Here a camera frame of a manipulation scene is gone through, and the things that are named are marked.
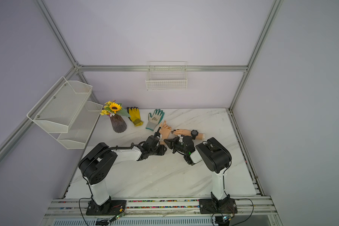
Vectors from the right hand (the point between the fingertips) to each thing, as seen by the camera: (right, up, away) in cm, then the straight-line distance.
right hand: (164, 140), depth 92 cm
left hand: (0, -11, +4) cm, 12 cm away
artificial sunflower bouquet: (-32, +21, -6) cm, 39 cm away
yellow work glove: (-25, +17, +19) cm, 36 cm away
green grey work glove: (-8, +13, +20) cm, 25 cm away
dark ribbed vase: (-33, +10, +9) cm, 36 cm away
